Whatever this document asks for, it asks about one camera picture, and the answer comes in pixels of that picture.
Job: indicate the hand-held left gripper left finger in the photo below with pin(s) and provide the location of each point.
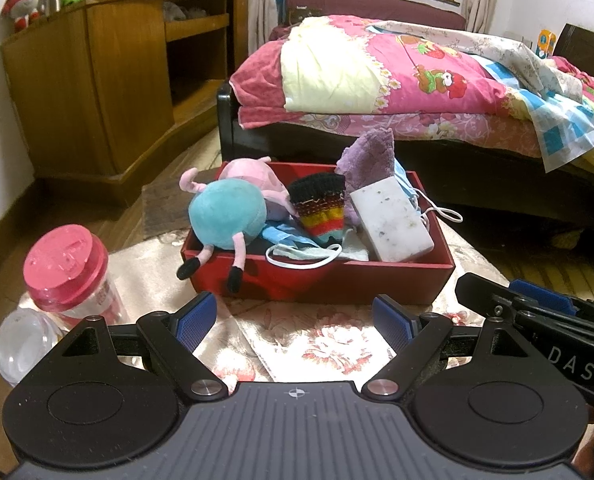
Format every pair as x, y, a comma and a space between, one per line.
197, 317

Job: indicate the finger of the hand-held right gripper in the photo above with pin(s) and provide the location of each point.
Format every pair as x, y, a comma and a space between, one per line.
482, 295
542, 295

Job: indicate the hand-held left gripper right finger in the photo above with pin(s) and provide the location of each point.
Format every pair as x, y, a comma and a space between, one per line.
392, 320

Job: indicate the red cardboard box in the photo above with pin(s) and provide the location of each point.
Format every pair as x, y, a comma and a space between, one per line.
327, 285

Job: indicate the white sponge block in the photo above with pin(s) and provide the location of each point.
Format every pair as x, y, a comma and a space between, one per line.
392, 220

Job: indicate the pink pig plush toy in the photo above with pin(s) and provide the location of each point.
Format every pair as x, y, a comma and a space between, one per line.
227, 210

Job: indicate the blue face mask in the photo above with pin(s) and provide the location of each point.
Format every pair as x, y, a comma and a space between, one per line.
404, 180
287, 237

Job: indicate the striped knitted sock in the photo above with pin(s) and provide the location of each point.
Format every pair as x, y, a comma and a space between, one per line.
322, 220

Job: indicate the purple fluffy cloth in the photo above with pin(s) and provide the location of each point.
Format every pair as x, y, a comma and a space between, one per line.
367, 160

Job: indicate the floral tablecloth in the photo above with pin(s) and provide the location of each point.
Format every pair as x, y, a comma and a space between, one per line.
302, 340

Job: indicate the dark wooden bed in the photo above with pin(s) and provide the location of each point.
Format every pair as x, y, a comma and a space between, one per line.
477, 180

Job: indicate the pink lid plastic jar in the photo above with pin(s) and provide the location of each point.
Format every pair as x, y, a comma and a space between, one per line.
67, 265

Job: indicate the white blue patchwork blanket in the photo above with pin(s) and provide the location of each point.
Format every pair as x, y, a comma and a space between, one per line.
562, 125

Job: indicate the clear glass jar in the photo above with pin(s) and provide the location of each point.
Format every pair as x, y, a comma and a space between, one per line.
22, 345

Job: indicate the pink printed quilt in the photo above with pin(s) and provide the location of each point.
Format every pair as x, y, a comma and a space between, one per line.
402, 100

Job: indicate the wooden cabinet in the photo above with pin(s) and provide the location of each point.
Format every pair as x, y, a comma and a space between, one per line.
117, 85

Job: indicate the small colourful box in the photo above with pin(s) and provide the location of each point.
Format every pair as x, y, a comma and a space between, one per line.
547, 44

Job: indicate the grey cloth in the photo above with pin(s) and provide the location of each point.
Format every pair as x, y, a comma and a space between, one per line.
182, 11

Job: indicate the red white plush toy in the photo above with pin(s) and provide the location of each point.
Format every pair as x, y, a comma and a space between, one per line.
22, 5

